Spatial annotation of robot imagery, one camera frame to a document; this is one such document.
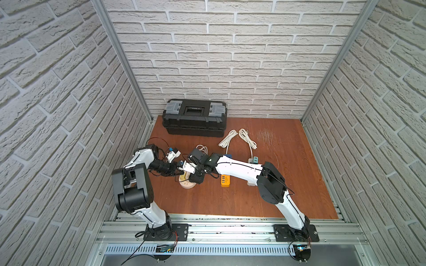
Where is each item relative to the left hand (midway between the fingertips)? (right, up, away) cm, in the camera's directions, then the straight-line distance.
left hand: (182, 172), depth 86 cm
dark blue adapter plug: (+26, +6, +20) cm, 34 cm away
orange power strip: (+23, -5, +1) cm, 24 cm away
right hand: (+6, 0, +1) cm, 6 cm away
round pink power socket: (+2, -5, -1) cm, 5 cm away
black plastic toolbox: (+7, +30, +11) cm, 33 cm away
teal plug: (+40, +6, +4) cm, 41 cm away
